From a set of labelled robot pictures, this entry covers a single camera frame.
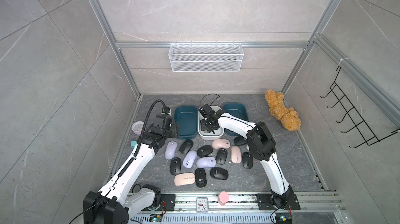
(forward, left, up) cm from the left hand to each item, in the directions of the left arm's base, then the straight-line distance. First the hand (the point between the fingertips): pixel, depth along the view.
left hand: (173, 123), depth 81 cm
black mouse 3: (-16, 0, -17) cm, 23 cm away
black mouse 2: (-9, -17, -16) cm, 25 cm away
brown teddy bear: (+8, -71, -10) cm, 72 cm away
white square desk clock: (-35, -14, -16) cm, 41 cm away
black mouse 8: (+1, -17, -8) cm, 19 cm away
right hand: (+8, -18, -16) cm, 26 cm away
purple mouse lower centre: (-15, -17, -16) cm, 28 cm away
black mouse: (-6, -5, -17) cm, 19 cm away
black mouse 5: (-21, -24, -16) cm, 36 cm away
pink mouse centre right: (-13, -34, -16) cm, 40 cm away
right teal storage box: (+22, -42, -18) cm, 50 cm away
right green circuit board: (-41, -52, -20) cm, 70 cm away
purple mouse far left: (-8, +3, -16) cm, 18 cm away
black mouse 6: (-12, -26, -16) cm, 33 cm away
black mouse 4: (-23, -14, -16) cm, 31 cm away
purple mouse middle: (-14, -8, -15) cm, 22 cm away
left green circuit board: (-39, +7, -20) cm, 45 cm away
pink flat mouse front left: (-23, -5, -17) cm, 29 cm away
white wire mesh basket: (+44, -19, +11) cm, 50 cm away
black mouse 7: (-15, -40, -16) cm, 46 cm away
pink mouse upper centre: (-4, -27, -17) cm, 32 cm away
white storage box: (+1, -26, -15) cm, 29 cm away
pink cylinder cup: (-34, -24, -11) cm, 43 cm away
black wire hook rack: (-18, -81, +14) cm, 84 cm away
